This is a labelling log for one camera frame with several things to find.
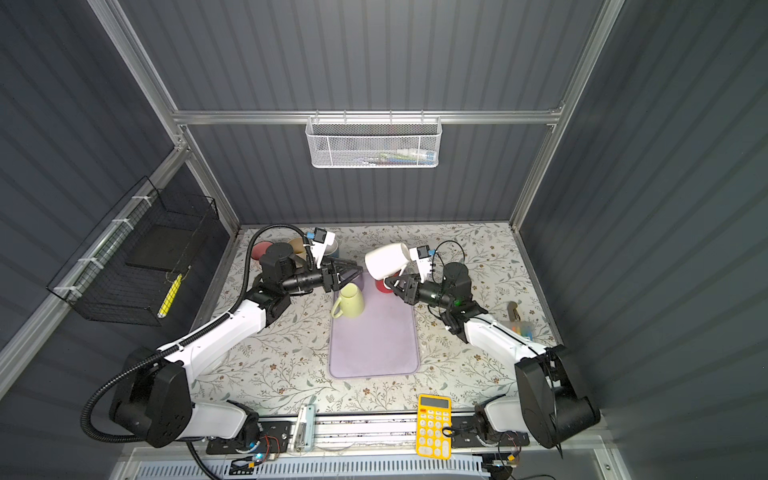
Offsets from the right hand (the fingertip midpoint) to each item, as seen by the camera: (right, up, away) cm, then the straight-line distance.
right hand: (390, 285), depth 77 cm
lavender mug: (-7, +2, -8) cm, 11 cm away
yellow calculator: (+11, -33, -2) cm, 35 cm away
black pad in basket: (-58, +9, -3) cm, 59 cm away
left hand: (-8, +5, -3) cm, 9 cm away
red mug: (-2, 0, 0) cm, 2 cm away
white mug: (-1, +7, -2) cm, 7 cm away
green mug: (-12, -6, +12) cm, 18 cm away
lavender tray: (-2, -19, +16) cm, 25 cm away
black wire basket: (-64, +3, -13) cm, 65 cm away
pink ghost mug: (-44, +10, +23) cm, 51 cm away
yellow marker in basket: (-51, -2, -8) cm, 52 cm away
